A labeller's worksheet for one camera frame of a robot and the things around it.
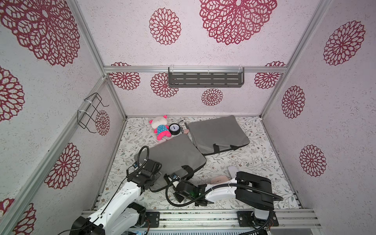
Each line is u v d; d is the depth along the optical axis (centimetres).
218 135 107
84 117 73
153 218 74
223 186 54
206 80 99
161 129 103
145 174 64
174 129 109
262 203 45
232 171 91
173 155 94
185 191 64
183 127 109
